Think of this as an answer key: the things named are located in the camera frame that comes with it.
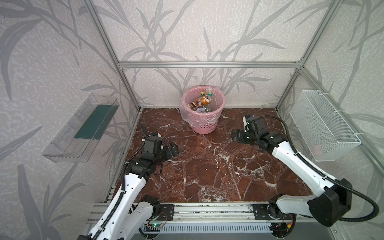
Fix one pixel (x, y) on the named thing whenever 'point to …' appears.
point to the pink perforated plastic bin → (209, 129)
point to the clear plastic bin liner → (196, 118)
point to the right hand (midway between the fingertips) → (236, 130)
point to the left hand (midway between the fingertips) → (174, 144)
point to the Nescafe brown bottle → (201, 101)
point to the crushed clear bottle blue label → (204, 109)
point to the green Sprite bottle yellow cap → (202, 93)
